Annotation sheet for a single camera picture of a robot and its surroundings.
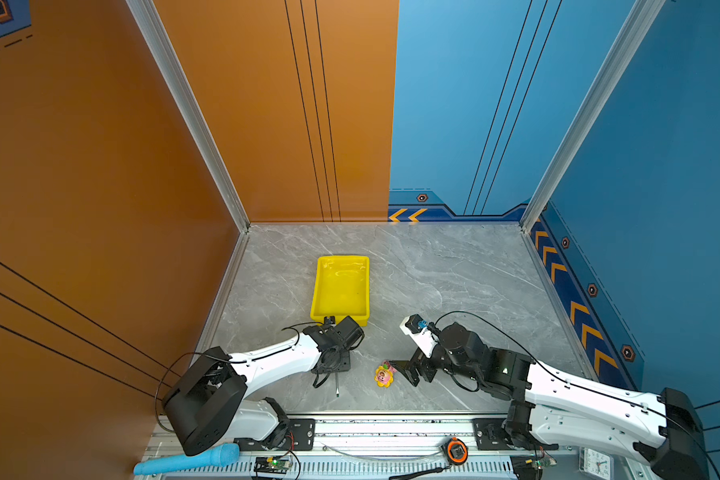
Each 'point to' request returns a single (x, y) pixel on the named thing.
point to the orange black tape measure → (457, 451)
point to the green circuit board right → (528, 467)
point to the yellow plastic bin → (341, 289)
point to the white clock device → (595, 463)
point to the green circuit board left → (271, 464)
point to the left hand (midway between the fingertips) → (341, 361)
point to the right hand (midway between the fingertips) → (399, 349)
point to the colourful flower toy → (384, 375)
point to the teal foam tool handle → (219, 455)
